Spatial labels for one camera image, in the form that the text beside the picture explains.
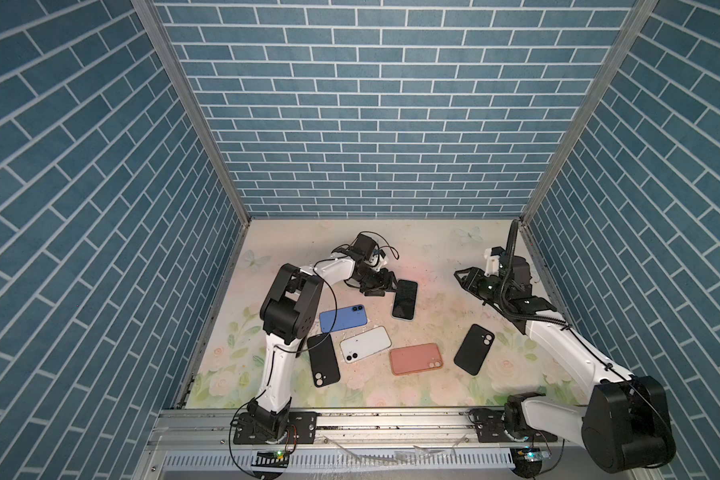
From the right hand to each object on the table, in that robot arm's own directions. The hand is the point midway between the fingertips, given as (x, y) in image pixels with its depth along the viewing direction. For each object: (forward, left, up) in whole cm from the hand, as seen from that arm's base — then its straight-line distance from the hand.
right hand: (456, 271), depth 85 cm
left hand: (0, +18, -12) cm, 22 cm away
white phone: (-17, +25, -17) cm, 35 cm away
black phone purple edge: (0, +13, -18) cm, 23 cm away
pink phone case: (-19, +10, -18) cm, 28 cm away
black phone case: (-16, -7, -17) cm, 24 cm away
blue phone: (-9, +33, -17) cm, 38 cm away
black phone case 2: (-23, +37, -16) cm, 46 cm away
